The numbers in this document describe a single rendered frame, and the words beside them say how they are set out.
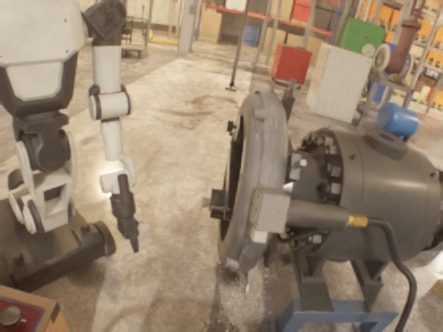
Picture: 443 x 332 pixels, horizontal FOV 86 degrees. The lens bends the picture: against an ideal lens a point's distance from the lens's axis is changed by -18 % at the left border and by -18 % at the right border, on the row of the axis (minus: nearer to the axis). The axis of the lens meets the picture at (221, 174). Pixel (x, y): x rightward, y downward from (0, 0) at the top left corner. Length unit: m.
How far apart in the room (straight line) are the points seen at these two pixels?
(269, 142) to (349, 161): 0.35
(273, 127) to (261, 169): 0.15
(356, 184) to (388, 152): 0.22
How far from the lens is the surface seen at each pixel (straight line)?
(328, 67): 4.83
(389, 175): 1.18
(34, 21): 0.80
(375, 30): 8.44
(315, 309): 1.29
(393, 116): 1.48
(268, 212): 0.76
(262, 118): 0.93
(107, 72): 0.90
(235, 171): 1.13
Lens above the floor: 1.23
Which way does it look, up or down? 31 degrees down
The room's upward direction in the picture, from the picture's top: 12 degrees clockwise
